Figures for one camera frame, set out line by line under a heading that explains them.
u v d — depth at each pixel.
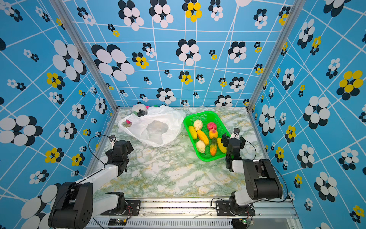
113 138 0.75
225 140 0.83
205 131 1.02
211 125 1.01
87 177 0.49
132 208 0.72
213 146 0.91
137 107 1.12
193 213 0.73
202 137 0.96
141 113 1.02
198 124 1.02
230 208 0.72
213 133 0.99
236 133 0.76
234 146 0.68
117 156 0.68
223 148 0.89
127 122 0.94
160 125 1.08
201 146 0.89
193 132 0.99
